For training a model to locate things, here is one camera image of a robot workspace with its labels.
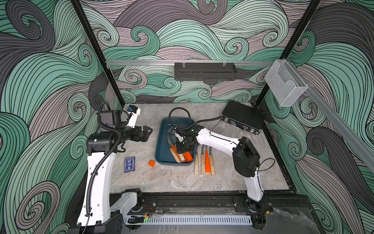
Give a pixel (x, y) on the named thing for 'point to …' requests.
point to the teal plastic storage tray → (163, 156)
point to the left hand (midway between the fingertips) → (141, 126)
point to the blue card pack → (129, 164)
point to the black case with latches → (248, 116)
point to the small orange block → (151, 163)
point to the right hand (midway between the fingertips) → (177, 152)
